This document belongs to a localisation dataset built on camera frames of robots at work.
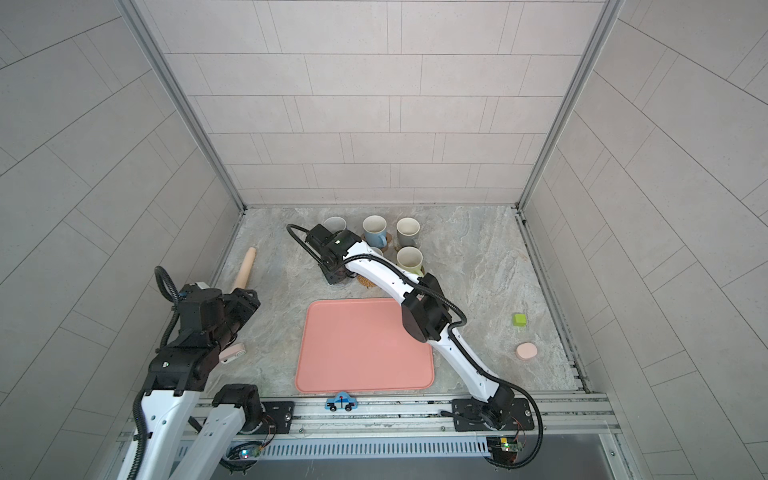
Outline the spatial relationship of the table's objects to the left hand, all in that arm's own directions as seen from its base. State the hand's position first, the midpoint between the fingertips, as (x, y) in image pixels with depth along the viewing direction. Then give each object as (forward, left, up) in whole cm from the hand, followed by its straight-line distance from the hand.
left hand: (258, 292), depth 73 cm
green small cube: (0, -70, -16) cm, 72 cm away
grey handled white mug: (+31, -38, -13) cm, 50 cm away
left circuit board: (-31, -3, -14) cm, 34 cm away
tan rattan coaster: (+13, -24, -19) cm, 33 cm away
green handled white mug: (+17, -38, -10) cm, 43 cm away
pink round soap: (-8, -70, -17) cm, 72 cm away
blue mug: (+30, -13, -9) cm, 34 cm away
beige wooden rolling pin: (+15, +15, -15) cm, 26 cm away
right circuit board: (-30, -59, -18) cm, 69 cm away
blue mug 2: (+25, -27, -9) cm, 38 cm away
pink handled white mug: (+3, -30, +14) cm, 33 cm away
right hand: (+13, -16, -13) cm, 24 cm away
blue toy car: (-21, -21, -16) cm, 34 cm away
